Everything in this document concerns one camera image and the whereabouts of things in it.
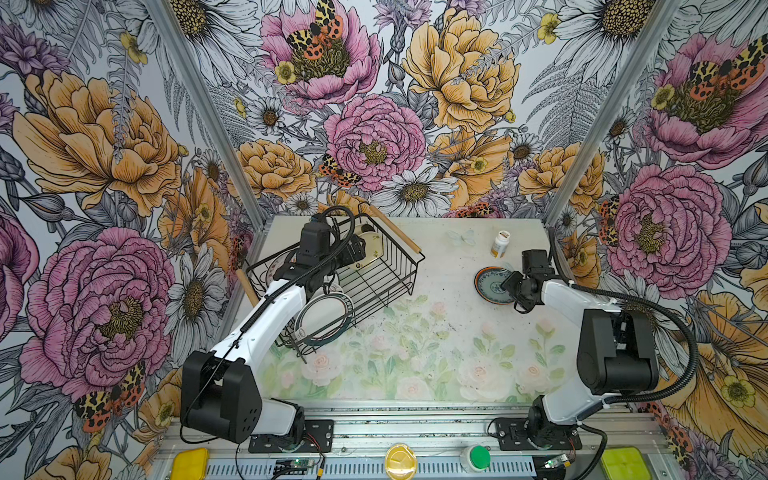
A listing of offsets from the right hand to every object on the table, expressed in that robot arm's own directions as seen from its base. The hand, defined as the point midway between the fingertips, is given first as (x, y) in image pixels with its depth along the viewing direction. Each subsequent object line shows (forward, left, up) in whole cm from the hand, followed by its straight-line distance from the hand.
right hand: (509, 296), depth 95 cm
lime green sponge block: (-43, -15, -3) cm, 46 cm away
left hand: (+4, +47, +18) cm, 51 cm away
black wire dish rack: (+12, +39, -3) cm, 41 cm away
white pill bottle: (+19, -2, +1) cm, 20 cm away
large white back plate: (-10, +55, +7) cm, 57 cm away
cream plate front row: (+20, +42, +2) cm, 47 cm away
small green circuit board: (-41, +59, -4) cm, 72 cm away
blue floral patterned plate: (+7, +4, -3) cm, 9 cm away
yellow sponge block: (-41, +84, -3) cm, 94 cm away
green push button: (-42, +19, +5) cm, 46 cm away
